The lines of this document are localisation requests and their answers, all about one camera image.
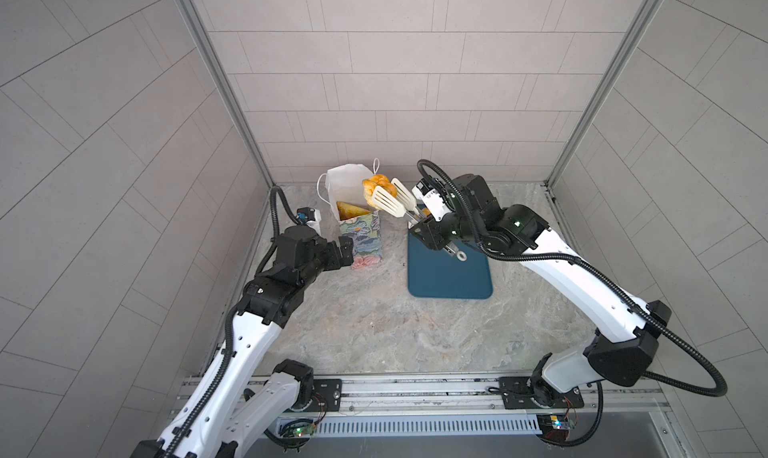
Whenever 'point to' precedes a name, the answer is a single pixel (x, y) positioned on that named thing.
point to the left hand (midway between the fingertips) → (344, 238)
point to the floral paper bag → (344, 183)
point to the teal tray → (437, 274)
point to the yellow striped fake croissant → (346, 210)
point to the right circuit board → (555, 427)
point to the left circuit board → (305, 430)
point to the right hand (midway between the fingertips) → (414, 227)
